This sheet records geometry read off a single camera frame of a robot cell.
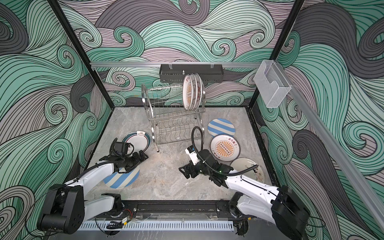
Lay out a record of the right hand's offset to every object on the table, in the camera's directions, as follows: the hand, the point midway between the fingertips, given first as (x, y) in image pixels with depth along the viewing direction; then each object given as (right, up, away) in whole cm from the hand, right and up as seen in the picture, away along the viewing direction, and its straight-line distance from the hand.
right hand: (184, 166), depth 78 cm
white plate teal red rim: (-31, +11, +21) cm, 39 cm away
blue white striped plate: (+26, +20, +29) cm, 44 cm away
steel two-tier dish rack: (-10, +23, +26) cm, 37 cm away
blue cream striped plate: (-35, -8, +3) cm, 36 cm away
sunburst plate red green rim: (+26, +7, +17) cm, 32 cm away
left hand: (-25, +1, +10) cm, 27 cm away
